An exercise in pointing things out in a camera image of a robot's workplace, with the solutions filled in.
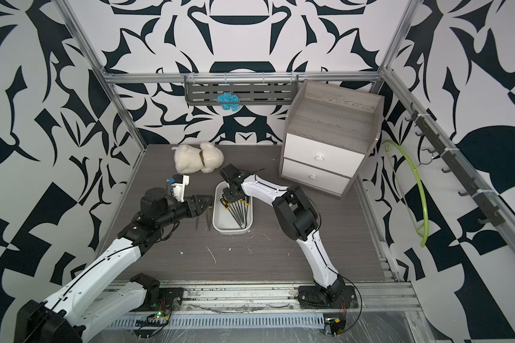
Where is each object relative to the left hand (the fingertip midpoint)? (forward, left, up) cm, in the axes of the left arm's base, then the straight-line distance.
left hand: (208, 194), depth 76 cm
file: (0, +9, -22) cm, 23 cm away
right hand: (+13, -7, -19) cm, 24 cm away
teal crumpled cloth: (+38, -7, +12) cm, 41 cm away
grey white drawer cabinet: (+20, -45, +8) cm, 50 cm away
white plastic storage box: (-1, -3, -21) cm, 21 cm away
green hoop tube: (-11, -67, +9) cm, 68 cm away
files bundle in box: (+5, -9, -21) cm, 24 cm away
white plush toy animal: (+26, +13, -10) cm, 31 cm away
